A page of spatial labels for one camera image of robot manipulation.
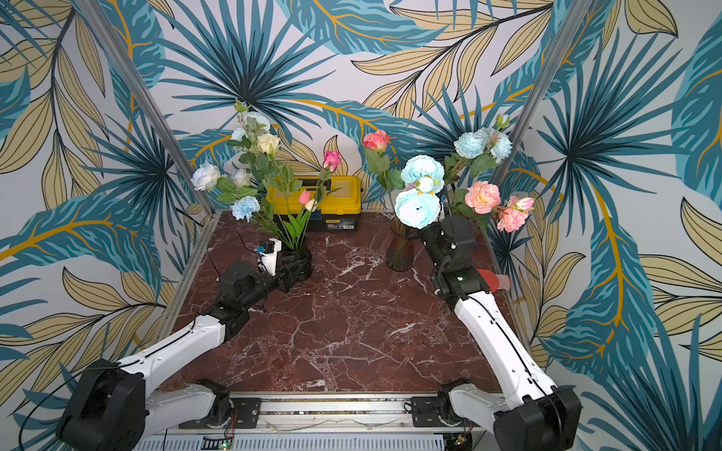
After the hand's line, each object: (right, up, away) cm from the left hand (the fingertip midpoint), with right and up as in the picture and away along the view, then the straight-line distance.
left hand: (299, 263), depth 81 cm
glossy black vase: (0, -1, -6) cm, 6 cm away
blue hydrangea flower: (-12, +15, -9) cm, 21 cm away
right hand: (+31, +17, -12) cm, 38 cm away
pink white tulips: (-3, +10, +6) cm, 12 cm away
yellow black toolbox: (+9, +18, +20) cm, 28 cm away
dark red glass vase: (+31, +4, +15) cm, 34 cm away
